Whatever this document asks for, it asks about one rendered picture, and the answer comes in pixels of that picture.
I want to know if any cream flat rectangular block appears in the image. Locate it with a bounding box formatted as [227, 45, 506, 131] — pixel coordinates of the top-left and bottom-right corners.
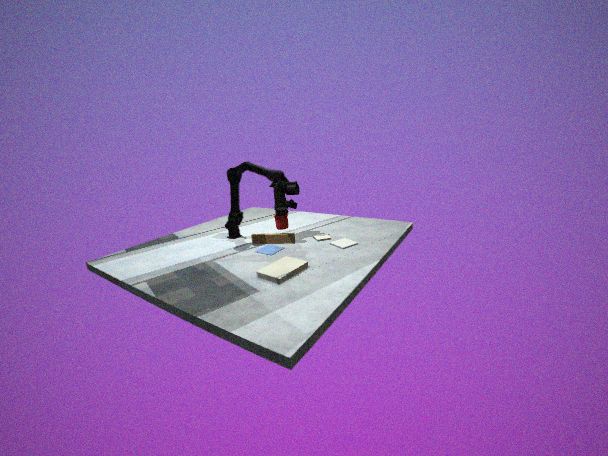
[256, 256, 308, 285]

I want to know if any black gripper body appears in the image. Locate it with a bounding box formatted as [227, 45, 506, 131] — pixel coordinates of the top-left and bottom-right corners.
[274, 195, 288, 215]

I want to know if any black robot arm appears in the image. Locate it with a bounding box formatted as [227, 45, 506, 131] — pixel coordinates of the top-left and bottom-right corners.
[225, 162, 300, 239]

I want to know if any tan wooden plank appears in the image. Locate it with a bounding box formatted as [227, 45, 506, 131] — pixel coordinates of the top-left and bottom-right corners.
[251, 233, 295, 244]

